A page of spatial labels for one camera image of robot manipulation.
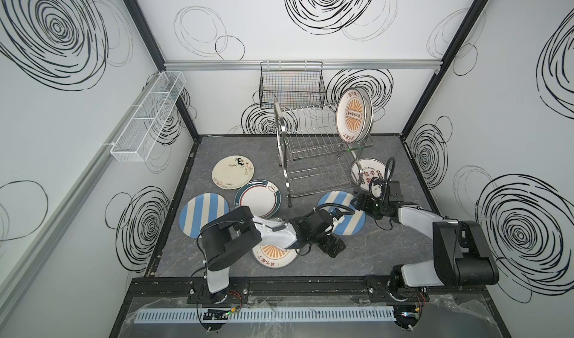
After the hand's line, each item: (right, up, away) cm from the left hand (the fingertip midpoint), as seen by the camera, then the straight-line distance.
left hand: (341, 241), depth 82 cm
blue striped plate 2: (+6, +5, +7) cm, 10 cm away
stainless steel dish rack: (-6, +29, +27) cm, 40 cm away
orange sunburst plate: (-26, -5, -2) cm, 26 cm away
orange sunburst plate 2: (+3, +46, -5) cm, 47 cm away
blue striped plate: (-58, +9, +12) cm, 59 cm away
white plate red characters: (+17, +26, +23) cm, 38 cm away
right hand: (+8, +12, +9) cm, 17 cm away
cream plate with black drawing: (-46, +24, +23) cm, 57 cm away
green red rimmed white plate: (-31, +14, +14) cm, 37 cm away
